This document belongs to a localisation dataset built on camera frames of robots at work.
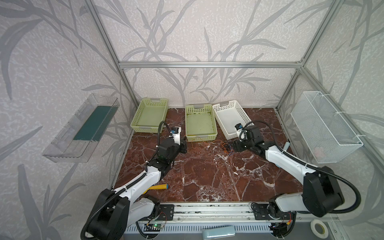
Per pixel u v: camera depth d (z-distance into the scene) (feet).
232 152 3.08
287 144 3.20
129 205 1.39
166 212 2.43
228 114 3.80
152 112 3.81
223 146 3.13
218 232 2.13
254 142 2.19
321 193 1.38
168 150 2.07
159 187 2.63
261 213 2.38
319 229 2.29
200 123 3.67
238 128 2.58
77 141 2.07
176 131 2.33
